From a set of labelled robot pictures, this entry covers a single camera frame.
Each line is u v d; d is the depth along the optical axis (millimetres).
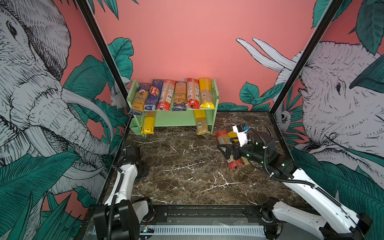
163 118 980
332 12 701
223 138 1009
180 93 882
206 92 881
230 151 579
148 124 915
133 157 670
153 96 858
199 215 748
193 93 877
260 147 484
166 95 858
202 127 904
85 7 692
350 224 383
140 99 847
